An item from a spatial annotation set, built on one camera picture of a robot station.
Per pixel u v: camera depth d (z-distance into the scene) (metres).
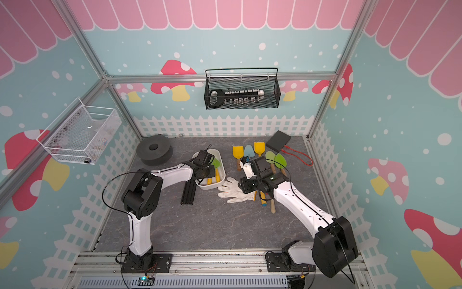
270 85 0.93
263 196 0.92
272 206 0.88
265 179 0.58
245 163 0.74
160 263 0.74
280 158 1.09
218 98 0.89
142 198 0.53
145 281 0.73
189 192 0.94
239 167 1.04
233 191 0.95
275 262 0.73
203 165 0.80
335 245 0.40
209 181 0.97
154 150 1.06
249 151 1.13
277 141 1.19
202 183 0.88
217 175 0.99
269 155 1.12
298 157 1.08
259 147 1.13
